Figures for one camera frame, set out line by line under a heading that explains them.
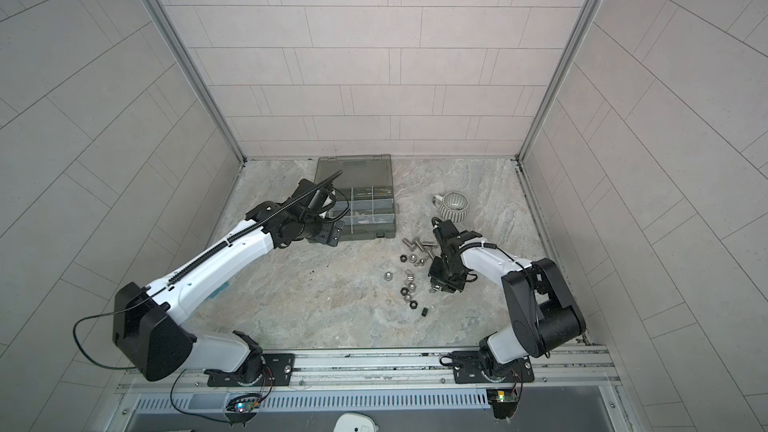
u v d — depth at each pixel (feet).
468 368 2.33
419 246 3.00
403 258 2.98
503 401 2.23
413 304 2.67
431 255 2.99
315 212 2.03
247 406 2.09
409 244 3.02
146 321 1.25
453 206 3.34
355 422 2.06
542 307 1.42
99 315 1.26
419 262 2.92
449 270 2.26
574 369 2.38
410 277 2.82
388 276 2.85
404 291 2.76
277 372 2.32
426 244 3.00
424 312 2.63
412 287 2.77
